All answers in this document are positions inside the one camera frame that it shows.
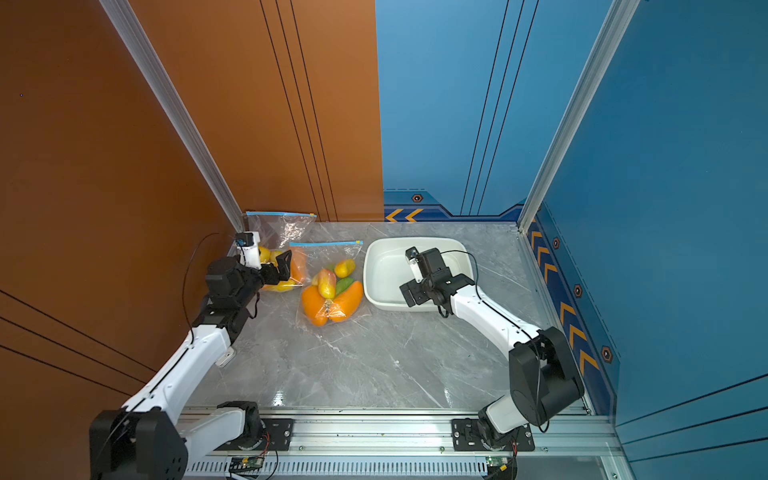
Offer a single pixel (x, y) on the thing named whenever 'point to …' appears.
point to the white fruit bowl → (386, 268)
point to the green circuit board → (245, 464)
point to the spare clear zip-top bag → (346, 259)
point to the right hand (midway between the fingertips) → (420, 281)
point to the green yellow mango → (343, 285)
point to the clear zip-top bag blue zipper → (278, 233)
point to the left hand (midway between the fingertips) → (275, 247)
